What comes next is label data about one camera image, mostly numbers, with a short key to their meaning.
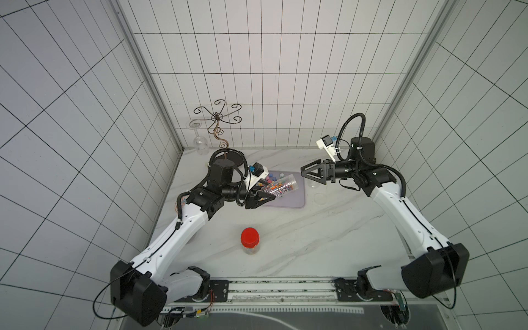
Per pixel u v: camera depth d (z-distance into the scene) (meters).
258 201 0.63
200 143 0.93
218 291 0.73
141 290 0.37
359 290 0.67
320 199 0.98
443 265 0.39
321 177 0.59
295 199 0.98
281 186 0.66
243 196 0.63
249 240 0.73
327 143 0.61
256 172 0.58
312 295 0.73
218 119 0.90
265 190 0.67
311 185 1.03
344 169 0.61
